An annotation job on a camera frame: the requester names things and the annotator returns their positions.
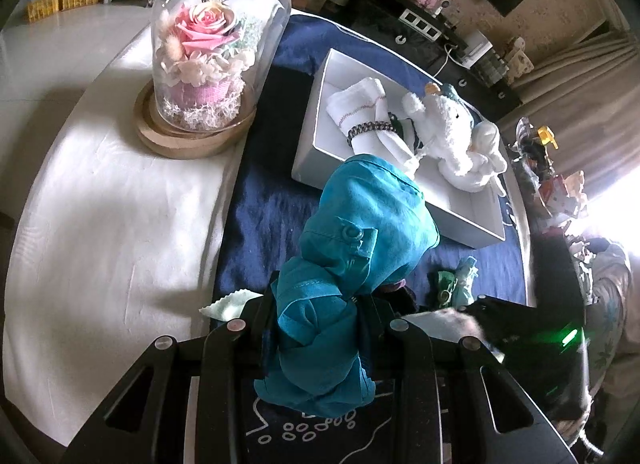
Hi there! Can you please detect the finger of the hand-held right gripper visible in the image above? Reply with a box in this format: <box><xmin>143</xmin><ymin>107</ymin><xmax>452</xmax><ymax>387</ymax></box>
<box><xmin>472</xmin><ymin>294</ymin><xmax>521</xmax><ymax>355</ymax></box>

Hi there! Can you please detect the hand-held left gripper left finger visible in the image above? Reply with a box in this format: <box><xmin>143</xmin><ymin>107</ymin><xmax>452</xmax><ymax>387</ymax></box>
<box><xmin>60</xmin><ymin>269</ymin><xmax>281</xmax><ymax>464</ymax></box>

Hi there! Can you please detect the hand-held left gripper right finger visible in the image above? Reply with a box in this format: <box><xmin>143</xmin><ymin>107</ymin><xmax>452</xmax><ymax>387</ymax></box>
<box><xmin>357</xmin><ymin>294</ymin><xmax>581</xmax><ymax>464</ymax></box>

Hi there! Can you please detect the light green cloth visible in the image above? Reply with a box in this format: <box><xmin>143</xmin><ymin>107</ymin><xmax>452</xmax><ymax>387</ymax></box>
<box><xmin>199</xmin><ymin>289</ymin><xmax>263</xmax><ymax>321</ymax></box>

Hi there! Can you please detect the white rectangular tray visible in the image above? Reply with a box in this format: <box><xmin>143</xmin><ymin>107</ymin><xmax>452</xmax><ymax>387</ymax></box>
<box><xmin>291</xmin><ymin>48</ymin><xmax>507</xmax><ymax>250</ymax></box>

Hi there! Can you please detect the teal doll jacket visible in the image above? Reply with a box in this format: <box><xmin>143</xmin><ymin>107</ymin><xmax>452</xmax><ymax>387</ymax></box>
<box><xmin>252</xmin><ymin>154</ymin><xmax>441</xmax><ymax>417</ymax></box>

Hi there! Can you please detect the white fluffy plush toy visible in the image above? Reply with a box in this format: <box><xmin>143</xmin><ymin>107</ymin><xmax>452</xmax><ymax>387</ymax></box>
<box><xmin>440</xmin><ymin>120</ymin><xmax>510</xmax><ymax>192</ymax></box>

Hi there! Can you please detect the white cat plush teal bow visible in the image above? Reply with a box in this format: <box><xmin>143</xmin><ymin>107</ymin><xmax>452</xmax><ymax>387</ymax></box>
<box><xmin>401</xmin><ymin>82</ymin><xmax>483</xmax><ymax>180</ymax></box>

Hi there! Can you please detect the white cloth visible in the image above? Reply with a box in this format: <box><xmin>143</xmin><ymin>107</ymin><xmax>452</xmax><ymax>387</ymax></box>
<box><xmin>326</xmin><ymin>78</ymin><xmax>418</xmax><ymax>176</ymax></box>

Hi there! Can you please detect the floral printed cloth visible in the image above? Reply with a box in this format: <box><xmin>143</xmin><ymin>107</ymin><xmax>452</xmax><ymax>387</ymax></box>
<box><xmin>570</xmin><ymin>239</ymin><xmax>633</xmax><ymax>395</ymax></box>

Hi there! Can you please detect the navy blue blanket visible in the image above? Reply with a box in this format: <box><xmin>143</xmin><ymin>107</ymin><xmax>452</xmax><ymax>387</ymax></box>
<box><xmin>212</xmin><ymin>13</ymin><xmax>531</xmax><ymax>464</ymax></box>

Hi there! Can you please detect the clear bowl of clutter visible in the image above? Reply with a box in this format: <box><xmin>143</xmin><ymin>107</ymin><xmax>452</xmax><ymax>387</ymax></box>
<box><xmin>510</xmin><ymin>117</ymin><xmax>561</xmax><ymax>185</ymax></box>

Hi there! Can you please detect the white bed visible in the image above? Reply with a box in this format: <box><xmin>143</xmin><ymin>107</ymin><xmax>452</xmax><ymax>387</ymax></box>
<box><xmin>0</xmin><ymin>19</ymin><xmax>281</xmax><ymax>450</ymax></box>

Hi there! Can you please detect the beige curtain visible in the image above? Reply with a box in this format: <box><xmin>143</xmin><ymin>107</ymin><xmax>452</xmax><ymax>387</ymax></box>
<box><xmin>515</xmin><ymin>19</ymin><xmax>640</xmax><ymax>205</ymax></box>

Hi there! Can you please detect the cream spotted figure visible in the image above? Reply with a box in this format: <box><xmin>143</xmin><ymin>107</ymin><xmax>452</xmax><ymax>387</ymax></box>
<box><xmin>500</xmin><ymin>37</ymin><xmax>533</xmax><ymax>78</ymax></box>

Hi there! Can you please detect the white router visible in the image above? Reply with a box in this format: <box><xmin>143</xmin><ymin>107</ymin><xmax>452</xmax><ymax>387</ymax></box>
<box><xmin>459</xmin><ymin>30</ymin><xmax>495</xmax><ymax>69</ymax></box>

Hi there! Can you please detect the glass dome with flowers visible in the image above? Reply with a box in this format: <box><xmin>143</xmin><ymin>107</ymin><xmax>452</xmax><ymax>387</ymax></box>
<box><xmin>134</xmin><ymin>0</ymin><xmax>292</xmax><ymax>161</ymax></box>

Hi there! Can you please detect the black cabinet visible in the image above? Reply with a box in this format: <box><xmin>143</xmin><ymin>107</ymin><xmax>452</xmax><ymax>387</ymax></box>
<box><xmin>240</xmin><ymin>0</ymin><xmax>523</xmax><ymax>117</ymax></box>

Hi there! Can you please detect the dark beaded hair tie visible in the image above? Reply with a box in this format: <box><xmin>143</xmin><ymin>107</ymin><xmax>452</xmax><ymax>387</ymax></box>
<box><xmin>347</xmin><ymin>121</ymin><xmax>397</xmax><ymax>141</ymax></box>

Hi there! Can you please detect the white cable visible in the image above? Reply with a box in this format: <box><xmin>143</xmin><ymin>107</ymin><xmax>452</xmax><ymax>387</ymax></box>
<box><xmin>432</xmin><ymin>44</ymin><xmax>461</xmax><ymax>80</ymax></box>

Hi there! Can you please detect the white triple frame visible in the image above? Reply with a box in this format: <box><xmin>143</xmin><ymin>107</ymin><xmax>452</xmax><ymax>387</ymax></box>
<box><xmin>399</xmin><ymin>8</ymin><xmax>443</xmax><ymax>41</ymax></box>

